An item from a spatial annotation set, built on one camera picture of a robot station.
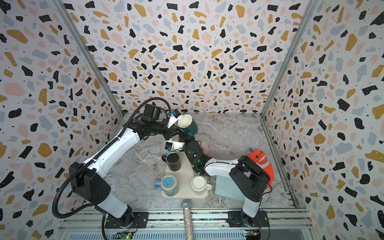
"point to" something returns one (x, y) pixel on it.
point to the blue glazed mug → (169, 184)
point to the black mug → (173, 161)
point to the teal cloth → (226, 187)
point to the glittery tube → (187, 210)
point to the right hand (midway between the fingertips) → (181, 127)
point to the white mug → (199, 184)
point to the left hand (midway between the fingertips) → (179, 127)
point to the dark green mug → (188, 124)
